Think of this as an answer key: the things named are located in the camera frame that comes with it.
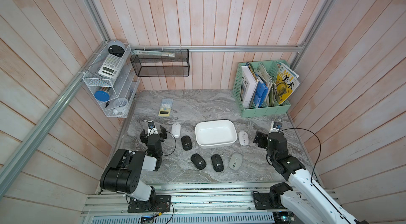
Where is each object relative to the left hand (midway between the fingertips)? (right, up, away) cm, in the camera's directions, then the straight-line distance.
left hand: (153, 128), depth 92 cm
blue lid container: (-20, +19, -15) cm, 32 cm away
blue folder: (+66, +20, +4) cm, 69 cm away
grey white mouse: (+47, -17, -8) cm, 51 cm away
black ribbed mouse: (+20, -9, 0) cm, 22 cm away
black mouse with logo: (+38, -18, -8) cm, 42 cm away
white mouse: (+54, -6, +1) cm, 55 cm away
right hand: (+62, 0, -9) cm, 63 cm away
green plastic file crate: (+69, +36, +6) cm, 78 cm away
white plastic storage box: (+38, -5, +6) cm, 39 cm away
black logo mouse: (+27, -17, -8) cm, 33 cm away
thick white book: (+56, +25, -1) cm, 62 cm away
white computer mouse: (+13, -1, +6) cm, 14 cm away
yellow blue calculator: (+3, +12, +19) cm, 23 cm away
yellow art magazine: (+85, +29, +9) cm, 90 cm away
